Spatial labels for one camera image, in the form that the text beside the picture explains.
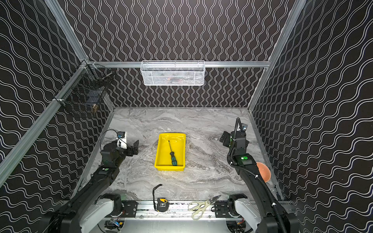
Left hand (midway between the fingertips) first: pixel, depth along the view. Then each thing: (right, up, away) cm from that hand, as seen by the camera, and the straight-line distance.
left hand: (133, 140), depth 84 cm
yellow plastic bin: (+16, -13, +7) cm, 22 cm away
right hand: (+57, +3, -3) cm, 57 cm away
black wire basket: (-35, +29, +10) cm, 47 cm away
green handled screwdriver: (+23, -14, +4) cm, 27 cm away
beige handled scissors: (+37, -34, -9) cm, 51 cm away
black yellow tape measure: (+18, -31, -10) cm, 37 cm away
